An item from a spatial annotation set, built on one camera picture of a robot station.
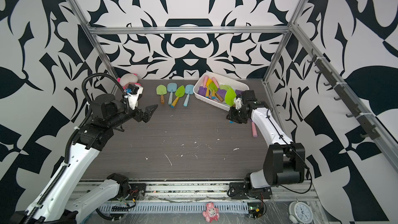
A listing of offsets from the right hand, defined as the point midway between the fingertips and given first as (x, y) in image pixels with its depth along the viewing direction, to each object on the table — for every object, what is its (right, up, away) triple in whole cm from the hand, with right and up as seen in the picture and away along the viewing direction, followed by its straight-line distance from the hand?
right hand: (228, 114), depth 86 cm
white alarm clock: (+27, -39, -20) cm, 52 cm away
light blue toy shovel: (-23, +15, +28) cm, 39 cm away
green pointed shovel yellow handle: (+2, +10, +3) cm, 10 cm away
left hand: (-39, +10, -18) cm, 44 cm away
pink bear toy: (-11, -39, -20) cm, 46 cm away
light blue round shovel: (-36, +17, +30) cm, 50 cm away
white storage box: (-2, +14, +27) cm, 30 cm away
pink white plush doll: (-67, +22, +26) cm, 75 cm away
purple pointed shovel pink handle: (+17, -10, +7) cm, 21 cm away
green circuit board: (+10, -41, -15) cm, 45 cm away
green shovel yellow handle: (-30, +12, +26) cm, 42 cm away
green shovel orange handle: (-44, +15, +29) cm, 55 cm away
